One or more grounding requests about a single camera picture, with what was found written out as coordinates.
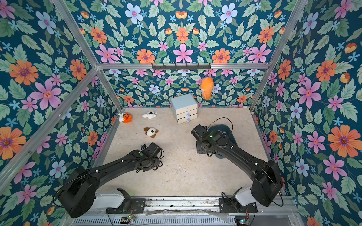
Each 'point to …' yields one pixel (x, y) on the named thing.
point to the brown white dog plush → (151, 131)
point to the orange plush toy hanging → (207, 86)
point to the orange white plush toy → (126, 117)
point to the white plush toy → (150, 115)
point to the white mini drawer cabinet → (185, 108)
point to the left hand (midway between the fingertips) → (159, 162)
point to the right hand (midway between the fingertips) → (202, 147)
